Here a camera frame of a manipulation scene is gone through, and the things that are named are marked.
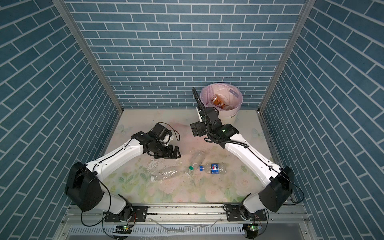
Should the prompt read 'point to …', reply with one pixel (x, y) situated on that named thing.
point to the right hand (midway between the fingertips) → (202, 123)
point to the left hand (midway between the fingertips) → (177, 156)
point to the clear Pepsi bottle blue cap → (214, 168)
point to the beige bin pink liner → (226, 98)
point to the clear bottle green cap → (199, 157)
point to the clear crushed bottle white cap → (166, 173)
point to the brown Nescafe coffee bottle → (218, 101)
